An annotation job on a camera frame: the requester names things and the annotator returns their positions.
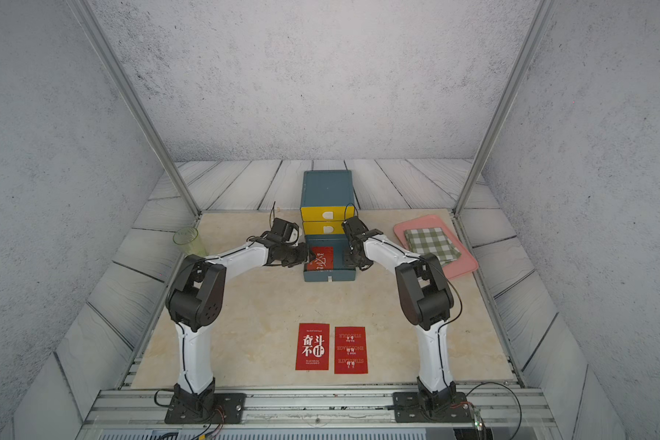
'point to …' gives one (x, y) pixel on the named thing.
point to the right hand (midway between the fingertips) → (351, 259)
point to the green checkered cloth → (433, 240)
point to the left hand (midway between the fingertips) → (317, 257)
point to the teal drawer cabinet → (327, 200)
